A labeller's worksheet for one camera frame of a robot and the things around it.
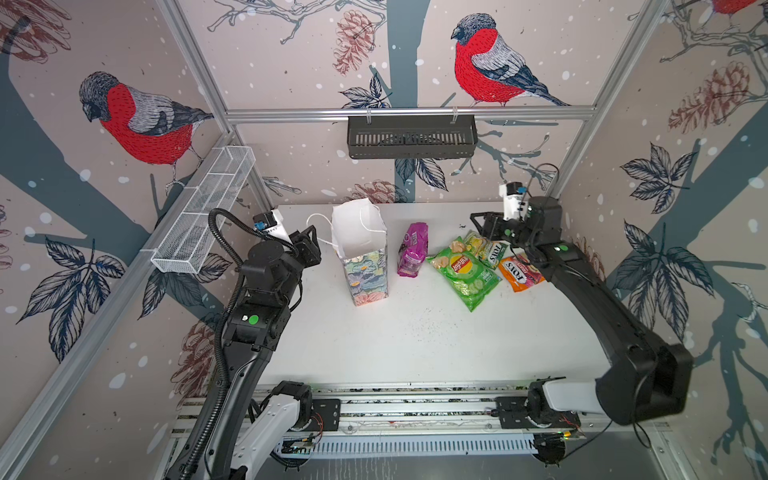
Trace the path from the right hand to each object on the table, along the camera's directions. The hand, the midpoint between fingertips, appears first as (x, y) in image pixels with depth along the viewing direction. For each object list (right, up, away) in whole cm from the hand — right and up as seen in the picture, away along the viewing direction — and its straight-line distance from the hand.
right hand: (478, 212), depth 80 cm
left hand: (-42, -3, -13) cm, 44 cm away
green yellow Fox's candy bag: (+10, -12, +24) cm, 29 cm away
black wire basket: (-16, +28, +25) cm, 41 cm away
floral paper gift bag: (-35, -8, +21) cm, 41 cm away
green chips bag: (+1, -20, +14) cm, 25 cm away
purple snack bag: (-17, -11, +11) cm, 23 cm away
